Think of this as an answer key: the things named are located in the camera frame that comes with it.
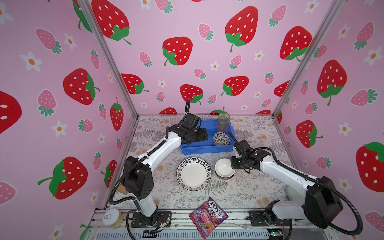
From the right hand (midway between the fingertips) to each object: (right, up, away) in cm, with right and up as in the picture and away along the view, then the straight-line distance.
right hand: (230, 163), depth 85 cm
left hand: (-15, +16, -1) cm, 22 cm away
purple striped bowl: (-4, -8, -2) cm, 9 cm away
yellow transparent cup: (-1, +23, +17) cm, 28 cm away
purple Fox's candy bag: (-14, -24, -12) cm, 30 cm away
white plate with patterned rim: (-21, -7, +4) cm, 23 cm away
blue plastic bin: (-13, +9, +6) cm, 17 cm away
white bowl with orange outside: (-4, -3, +1) cm, 5 cm away
